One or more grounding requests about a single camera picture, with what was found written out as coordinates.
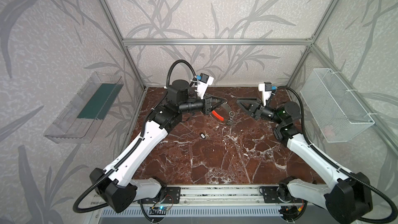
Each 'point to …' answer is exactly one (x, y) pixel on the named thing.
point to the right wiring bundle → (292, 212)
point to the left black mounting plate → (170, 195)
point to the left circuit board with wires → (158, 210)
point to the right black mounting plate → (270, 195)
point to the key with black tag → (204, 136)
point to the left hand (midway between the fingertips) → (225, 98)
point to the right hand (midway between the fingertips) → (238, 98)
